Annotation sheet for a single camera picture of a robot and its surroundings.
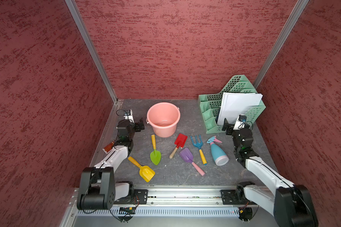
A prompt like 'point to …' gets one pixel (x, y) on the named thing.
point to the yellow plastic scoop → (145, 171)
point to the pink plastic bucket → (163, 117)
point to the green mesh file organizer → (210, 104)
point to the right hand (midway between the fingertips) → (231, 121)
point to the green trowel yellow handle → (155, 155)
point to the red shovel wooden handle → (180, 142)
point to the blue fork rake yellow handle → (199, 145)
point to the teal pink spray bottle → (219, 158)
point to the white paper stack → (235, 104)
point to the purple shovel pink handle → (186, 154)
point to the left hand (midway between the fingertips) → (135, 120)
